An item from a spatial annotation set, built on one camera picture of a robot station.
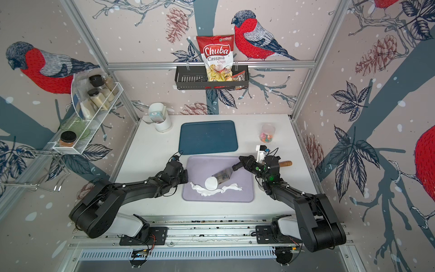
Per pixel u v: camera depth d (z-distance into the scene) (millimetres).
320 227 414
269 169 661
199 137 1091
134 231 611
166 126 1100
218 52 797
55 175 675
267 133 1037
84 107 687
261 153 796
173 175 720
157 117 1051
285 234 603
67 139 600
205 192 857
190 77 946
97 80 790
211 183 883
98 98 761
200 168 942
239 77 858
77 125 695
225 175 1000
